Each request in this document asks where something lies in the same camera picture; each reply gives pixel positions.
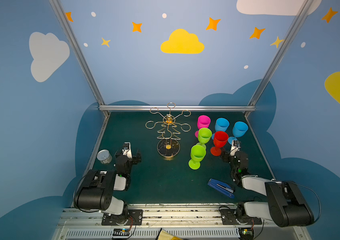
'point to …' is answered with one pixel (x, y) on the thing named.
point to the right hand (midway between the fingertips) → (231, 146)
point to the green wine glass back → (198, 153)
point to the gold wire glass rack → (168, 144)
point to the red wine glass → (220, 139)
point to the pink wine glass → (203, 121)
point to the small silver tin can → (104, 156)
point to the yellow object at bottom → (165, 235)
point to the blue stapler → (222, 188)
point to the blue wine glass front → (221, 125)
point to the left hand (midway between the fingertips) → (129, 149)
